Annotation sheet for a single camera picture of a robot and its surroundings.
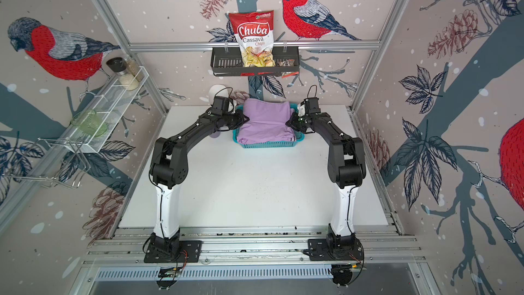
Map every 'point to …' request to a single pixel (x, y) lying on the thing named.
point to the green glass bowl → (89, 121)
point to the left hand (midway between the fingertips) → (252, 114)
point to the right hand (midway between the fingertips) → (286, 121)
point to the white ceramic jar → (217, 90)
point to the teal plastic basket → (299, 136)
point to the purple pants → (266, 122)
